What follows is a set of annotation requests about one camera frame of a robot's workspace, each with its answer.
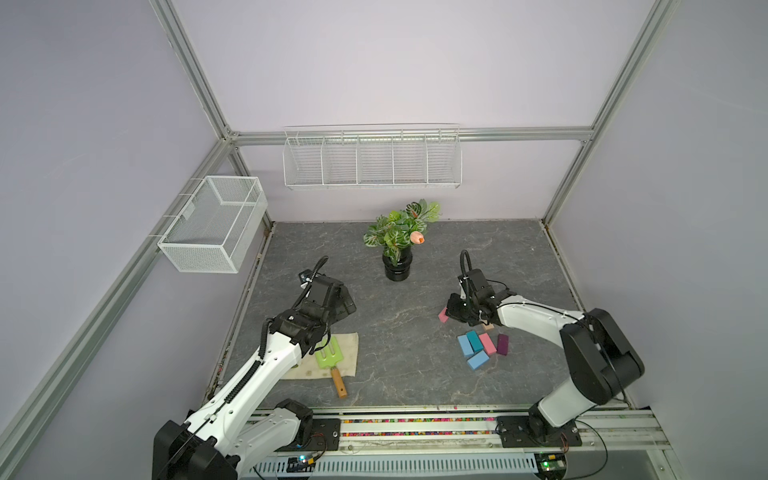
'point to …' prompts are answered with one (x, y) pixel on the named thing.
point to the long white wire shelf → (372, 156)
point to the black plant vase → (400, 271)
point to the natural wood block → (488, 327)
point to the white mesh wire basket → (219, 226)
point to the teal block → (474, 341)
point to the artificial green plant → (397, 230)
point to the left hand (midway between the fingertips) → (335, 306)
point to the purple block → (502, 344)
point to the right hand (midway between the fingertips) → (445, 307)
